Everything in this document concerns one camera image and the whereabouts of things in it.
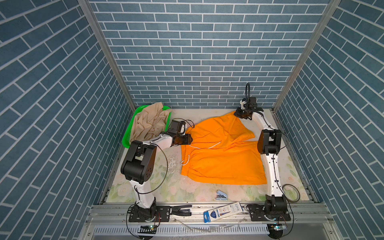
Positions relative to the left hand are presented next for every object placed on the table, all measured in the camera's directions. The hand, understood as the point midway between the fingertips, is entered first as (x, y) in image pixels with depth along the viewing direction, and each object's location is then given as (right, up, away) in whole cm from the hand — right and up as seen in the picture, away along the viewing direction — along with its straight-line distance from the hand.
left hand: (189, 139), depth 97 cm
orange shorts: (+21, -8, -3) cm, 23 cm away
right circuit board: (+44, -40, -25) cm, 65 cm away
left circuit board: (-19, -42, -25) cm, 52 cm away
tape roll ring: (+57, -28, -17) cm, 66 cm away
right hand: (+33, +19, +17) cm, 42 cm away
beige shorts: (-29, +10, +7) cm, 32 cm away
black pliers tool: (-6, -33, -24) cm, 41 cm away
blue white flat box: (+18, -34, -24) cm, 45 cm away
